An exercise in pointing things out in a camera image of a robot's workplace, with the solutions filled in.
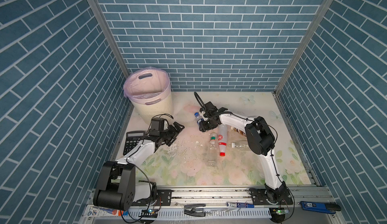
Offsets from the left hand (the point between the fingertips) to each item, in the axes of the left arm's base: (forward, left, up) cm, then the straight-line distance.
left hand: (181, 130), depth 87 cm
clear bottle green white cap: (-9, -18, -9) cm, 22 cm away
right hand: (+8, -12, -8) cm, 17 cm away
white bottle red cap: (0, -25, -5) cm, 25 cm away
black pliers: (-38, -7, -7) cm, 39 cm away
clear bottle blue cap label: (+12, -10, -4) cm, 16 cm away
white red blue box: (-37, +40, -9) cm, 55 cm away
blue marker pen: (-36, -29, -7) cm, 47 cm away
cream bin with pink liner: (+30, +24, +4) cm, 39 cm away
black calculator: (0, +32, -10) cm, 34 cm away
